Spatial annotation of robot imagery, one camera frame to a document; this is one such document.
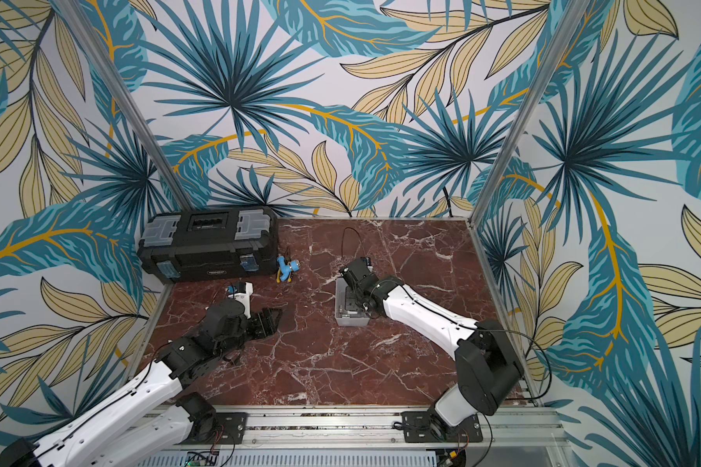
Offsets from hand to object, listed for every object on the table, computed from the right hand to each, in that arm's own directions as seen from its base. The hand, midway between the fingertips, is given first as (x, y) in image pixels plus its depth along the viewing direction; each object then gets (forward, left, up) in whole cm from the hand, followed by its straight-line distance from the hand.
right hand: (355, 298), depth 86 cm
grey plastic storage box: (-1, +4, -9) cm, 10 cm away
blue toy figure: (+16, +24, -7) cm, 29 cm away
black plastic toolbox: (+17, +48, +7) cm, 51 cm away
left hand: (-7, +23, +4) cm, 24 cm away
